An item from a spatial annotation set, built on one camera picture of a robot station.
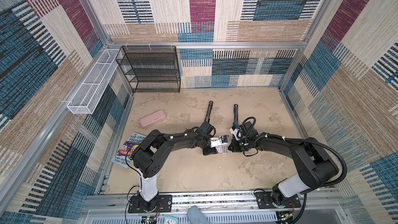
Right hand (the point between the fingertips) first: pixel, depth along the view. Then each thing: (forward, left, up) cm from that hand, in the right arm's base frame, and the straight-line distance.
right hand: (230, 150), depth 90 cm
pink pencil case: (+22, +47, +2) cm, 52 cm away
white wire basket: (+11, +67, +34) cm, 76 cm away
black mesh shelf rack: (+54, +50, +17) cm, 76 cm away
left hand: (+3, +8, +1) cm, 9 cm away
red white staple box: (0, +5, +1) cm, 5 cm away
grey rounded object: (-30, +20, +3) cm, 36 cm away
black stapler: (+26, +10, +2) cm, 28 cm away
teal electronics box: (-32, +30, +2) cm, 44 cm away
